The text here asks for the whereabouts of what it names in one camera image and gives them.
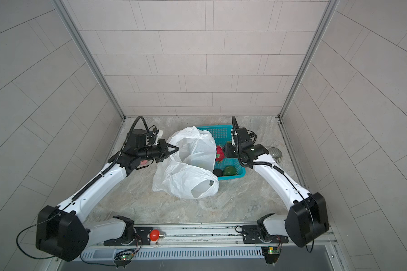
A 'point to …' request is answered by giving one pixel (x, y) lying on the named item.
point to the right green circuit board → (271, 253)
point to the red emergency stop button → (154, 235)
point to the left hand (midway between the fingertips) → (182, 147)
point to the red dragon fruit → (220, 154)
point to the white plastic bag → (189, 173)
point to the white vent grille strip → (107, 253)
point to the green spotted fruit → (229, 170)
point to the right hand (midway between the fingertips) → (226, 149)
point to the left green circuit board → (123, 258)
